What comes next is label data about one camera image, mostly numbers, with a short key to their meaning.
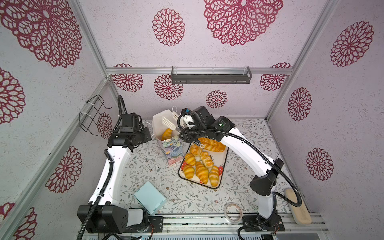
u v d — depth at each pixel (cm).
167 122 72
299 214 74
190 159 92
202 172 88
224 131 49
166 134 99
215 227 73
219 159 95
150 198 83
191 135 64
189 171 89
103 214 38
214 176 87
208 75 95
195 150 97
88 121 76
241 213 76
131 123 55
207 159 93
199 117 55
